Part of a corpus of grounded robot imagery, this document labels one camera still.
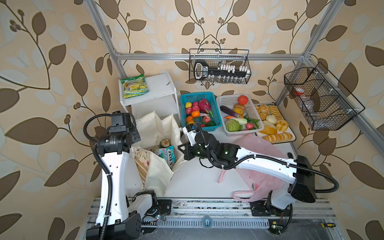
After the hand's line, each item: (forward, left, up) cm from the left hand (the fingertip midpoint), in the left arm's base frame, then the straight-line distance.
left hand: (127, 134), depth 67 cm
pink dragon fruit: (+41, -36, -23) cm, 59 cm away
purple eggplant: (+40, -54, -26) cm, 72 cm away
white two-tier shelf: (+22, -12, +3) cm, 25 cm away
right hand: (-4, -23, -5) cm, 24 cm away
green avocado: (+26, -40, -24) cm, 53 cm away
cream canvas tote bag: (-13, -13, -10) cm, 21 cm away
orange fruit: (+32, -30, -21) cm, 48 cm away
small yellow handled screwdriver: (-29, -96, -28) cm, 104 cm away
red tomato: (+46, -65, -20) cm, 82 cm away
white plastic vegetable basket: (+48, -55, -24) cm, 77 cm away
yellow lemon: (+45, -23, -25) cm, 57 cm away
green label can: (+7, -13, -19) cm, 24 cm away
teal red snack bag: (-2, -16, -14) cm, 22 cm away
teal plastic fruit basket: (+49, -21, -22) cm, 58 cm away
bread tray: (+24, -86, -27) cm, 93 cm away
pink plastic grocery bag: (-11, -68, -28) cm, 74 cm away
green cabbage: (+22, -54, -21) cm, 62 cm away
